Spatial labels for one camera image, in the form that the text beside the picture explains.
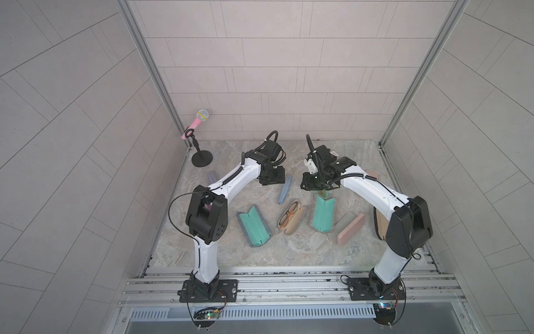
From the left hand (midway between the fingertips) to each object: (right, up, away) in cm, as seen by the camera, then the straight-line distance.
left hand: (284, 179), depth 90 cm
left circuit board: (-25, -40, -24) cm, 53 cm away
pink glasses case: (+45, +1, +14) cm, 47 cm away
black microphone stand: (-43, +10, +20) cm, 48 cm away
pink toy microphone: (-37, +28, +2) cm, 47 cm away
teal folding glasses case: (+17, -15, -1) cm, 23 cm away
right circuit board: (+33, -42, -22) cm, 58 cm away
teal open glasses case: (-13, -19, -5) cm, 23 cm away
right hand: (+7, -2, -4) cm, 8 cm away
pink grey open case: (+24, -17, -10) cm, 31 cm away
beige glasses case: (+3, -16, -2) cm, 17 cm away
